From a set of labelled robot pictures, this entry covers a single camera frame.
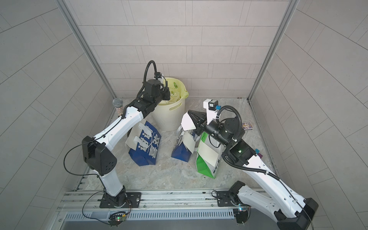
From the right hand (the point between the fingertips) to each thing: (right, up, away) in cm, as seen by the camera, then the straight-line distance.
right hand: (188, 114), depth 58 cm
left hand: (-11, +15, +24) cm, 30 cm away
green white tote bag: (+10, -20, +10) cm, 24 cm away
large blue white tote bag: (-24, -16, +16) cm, 33 cm away
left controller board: (-34, -49, +8) cm, 60 cm away
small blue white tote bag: (-2, -15, +11) cm, 18 cm away
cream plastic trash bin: (-12, -1, +27) cm, 29 cm away
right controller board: (+26, -51, +13) cm, 59 cm away
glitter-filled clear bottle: (-36, +5, +15) cm, 39 cm away
